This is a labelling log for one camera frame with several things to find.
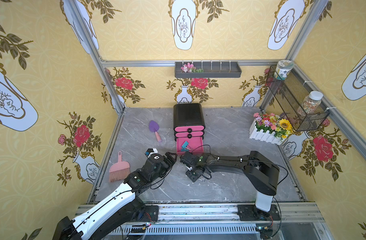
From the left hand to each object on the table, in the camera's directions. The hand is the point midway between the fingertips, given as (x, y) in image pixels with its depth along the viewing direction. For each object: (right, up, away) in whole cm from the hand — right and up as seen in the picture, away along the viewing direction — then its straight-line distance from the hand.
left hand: (170, 157), depth 80 cm
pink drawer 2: (+11, +11, +14) cm, 21 cm away
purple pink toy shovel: (-15, +15, +30) cm, 37 cm away
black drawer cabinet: (+10, +20, +14) cm, 27 cm away
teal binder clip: (+7, +2, +16) cm, 18 cm away
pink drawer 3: (+12, +4, +17) cm, 22 cm away
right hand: (+13, -10, +9) cm, 19 cm away
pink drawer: (+10, +15, +10) cm, 21 cm away
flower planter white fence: (+59, +15, +8) cm, 61 cm away
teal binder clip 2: (+10, +2, +18) cm, 21 cm away
